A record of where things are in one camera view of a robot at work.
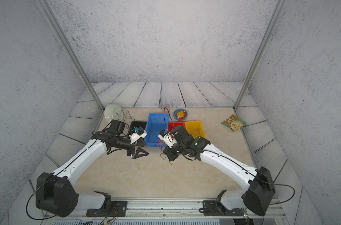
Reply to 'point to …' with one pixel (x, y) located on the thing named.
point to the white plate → (113, 112)
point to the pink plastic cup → (166, 109)
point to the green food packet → (233, 123)
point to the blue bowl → (174, 114)
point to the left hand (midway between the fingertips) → (146, 148)
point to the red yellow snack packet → (181, 114)
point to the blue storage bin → (156, 122)
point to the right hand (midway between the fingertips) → (164, 152)
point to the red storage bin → (172, 125)
